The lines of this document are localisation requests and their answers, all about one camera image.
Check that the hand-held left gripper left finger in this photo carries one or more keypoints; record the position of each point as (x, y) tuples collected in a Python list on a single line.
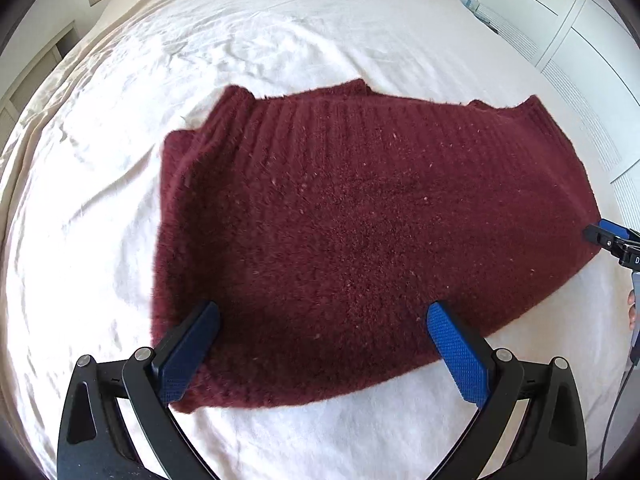
[(187, 355)]

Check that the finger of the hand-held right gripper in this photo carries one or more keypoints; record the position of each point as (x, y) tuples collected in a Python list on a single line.
[(605, 240), (617, 227)]

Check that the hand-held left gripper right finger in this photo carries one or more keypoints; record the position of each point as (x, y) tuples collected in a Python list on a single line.
[(457, 355)]

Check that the dark red knit sweater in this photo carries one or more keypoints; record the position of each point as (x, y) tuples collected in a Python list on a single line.
[(360, 240)]

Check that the person's right hand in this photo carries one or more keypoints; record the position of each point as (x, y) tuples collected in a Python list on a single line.
[(632, 310)]

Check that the bed with white sheet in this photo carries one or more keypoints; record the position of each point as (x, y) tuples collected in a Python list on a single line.
[(100, 210)]

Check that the low white side cabinet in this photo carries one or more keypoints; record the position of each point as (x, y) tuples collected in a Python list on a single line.
[(30, 75)]

